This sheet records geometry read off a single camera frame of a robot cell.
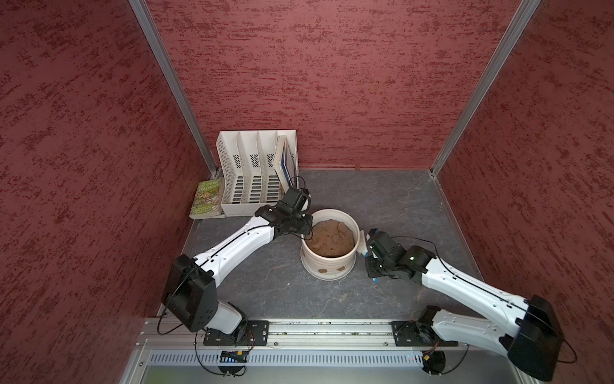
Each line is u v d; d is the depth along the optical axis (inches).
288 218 24.4
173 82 34.4
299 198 25.3
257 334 29.2
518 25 28.9
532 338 15.0
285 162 35.3
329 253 31.3
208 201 40.6
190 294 16.3
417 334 26.3
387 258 23.5
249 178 45.9
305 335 29.8
